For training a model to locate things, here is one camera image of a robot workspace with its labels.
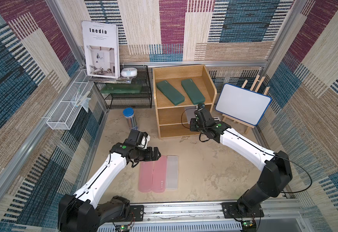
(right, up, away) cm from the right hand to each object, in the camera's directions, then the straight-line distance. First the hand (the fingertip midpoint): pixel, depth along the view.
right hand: (192, 120), depth 85 cm
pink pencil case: (-19, -32, 0) cm, 37 cm away
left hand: (-22, -19, -5) cm, 29 cm away
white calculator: (+23, +1, +27) cm, 36 cm away
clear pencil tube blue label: (-39, +5, +7) cm, 40 cm away
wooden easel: (+36, -1, +16) cm, 39 cm away
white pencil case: (-12, -32, +1) cm, 34 cm away
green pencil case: (-13, +17, -1) cm, 21 cm away
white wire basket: (-78, +3, +5) cm, 78 cm away
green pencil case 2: (+1, +15, -2) cm, 15 cm away
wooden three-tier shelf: (-8, +17, -2) cm, 19 cm away
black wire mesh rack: (-47, +16, +34) cm, 60 cm away
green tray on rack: (-46, +22, +15) cm, 53 cm away
